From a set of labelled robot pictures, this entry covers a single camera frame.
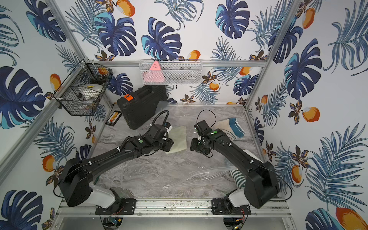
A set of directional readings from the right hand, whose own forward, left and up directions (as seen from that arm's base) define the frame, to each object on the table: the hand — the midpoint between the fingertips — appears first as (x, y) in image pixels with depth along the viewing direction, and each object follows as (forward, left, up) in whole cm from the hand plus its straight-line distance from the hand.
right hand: (194, 148), depth 83 cm
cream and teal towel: (+22, -27, -9) cm, 36 cm away
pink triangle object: (+39, +25, +24) cm, 51 cm away
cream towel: (+14, +10, -7) cm, 18 cm away
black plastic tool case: (+28, +36, +6) cm, 46 cm away
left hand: (+3, +13, +5) cm, 14 cm away
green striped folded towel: (-15, -24, -5) cm, 29 cm away
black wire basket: (+22, +63, +23) cm, 71 cm away
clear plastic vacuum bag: (-8, 0, -14) cm, 16 cm away
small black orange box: (+30, +61, -9) cm, 68 cm away
